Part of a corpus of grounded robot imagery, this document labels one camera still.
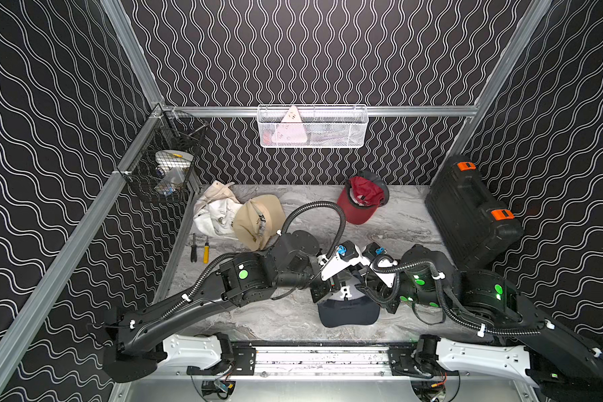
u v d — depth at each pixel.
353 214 1.07
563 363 0.39
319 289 0.51
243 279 0.41
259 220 1.01
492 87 0.86
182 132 1.04
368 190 1.13
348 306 0.70
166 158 0.80
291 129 0.90
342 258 0.47
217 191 1.13
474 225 0.82
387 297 0.49
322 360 0.76
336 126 1.03
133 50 0.76
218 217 1.03
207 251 0.98
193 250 0.98
